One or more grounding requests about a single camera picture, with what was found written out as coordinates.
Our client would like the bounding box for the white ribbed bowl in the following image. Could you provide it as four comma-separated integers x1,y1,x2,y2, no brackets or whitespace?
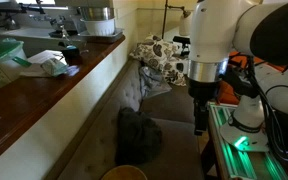
80,17,117,36

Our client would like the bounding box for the dark grey jersey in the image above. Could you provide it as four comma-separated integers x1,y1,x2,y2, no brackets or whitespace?
115,106,163,167

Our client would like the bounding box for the light blue face mask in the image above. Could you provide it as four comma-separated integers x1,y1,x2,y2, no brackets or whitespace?
40,57,70,77

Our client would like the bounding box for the metal baking tray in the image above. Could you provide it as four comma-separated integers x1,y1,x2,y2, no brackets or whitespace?
76,28,125,45

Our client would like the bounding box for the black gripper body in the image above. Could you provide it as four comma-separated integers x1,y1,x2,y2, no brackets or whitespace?
186,77,220,102

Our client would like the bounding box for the black cup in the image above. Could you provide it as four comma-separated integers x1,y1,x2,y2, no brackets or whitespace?
61,46,84,66

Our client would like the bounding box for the stainless steel pot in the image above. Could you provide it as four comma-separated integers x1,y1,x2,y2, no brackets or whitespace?
78,6,116,22

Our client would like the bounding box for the black cable bundle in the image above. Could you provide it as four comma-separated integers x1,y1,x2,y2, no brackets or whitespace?
245,55,288,163

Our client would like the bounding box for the grey tufted sofa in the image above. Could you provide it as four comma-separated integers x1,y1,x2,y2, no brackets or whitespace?
45,58,205,180

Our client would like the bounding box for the white container green lid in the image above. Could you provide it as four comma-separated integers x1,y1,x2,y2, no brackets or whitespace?
0,38,32,98

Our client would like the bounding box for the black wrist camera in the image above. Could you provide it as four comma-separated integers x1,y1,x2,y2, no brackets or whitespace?
221,64,252,100

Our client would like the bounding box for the small floral pillow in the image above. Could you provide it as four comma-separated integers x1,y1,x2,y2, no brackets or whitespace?
162,55,189,87

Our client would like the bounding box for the grey crumpled cloth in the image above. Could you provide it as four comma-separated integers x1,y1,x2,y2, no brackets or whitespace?
138,65,173,100

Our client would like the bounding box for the large floral pillow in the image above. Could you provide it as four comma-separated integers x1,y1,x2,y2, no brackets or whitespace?
129,34,180,72

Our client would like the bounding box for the floor lamp white shade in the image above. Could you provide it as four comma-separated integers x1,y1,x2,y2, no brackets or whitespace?
161,0,194,40

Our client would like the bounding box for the black camera on tripod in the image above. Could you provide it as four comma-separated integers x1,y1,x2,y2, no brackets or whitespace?
172,35,192,56

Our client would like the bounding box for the aluminium robot mounting table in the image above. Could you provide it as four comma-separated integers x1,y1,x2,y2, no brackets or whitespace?
200,101,288,180

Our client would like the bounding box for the wooden bar counter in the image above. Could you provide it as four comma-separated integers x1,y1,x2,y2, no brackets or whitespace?
0,34,127,169

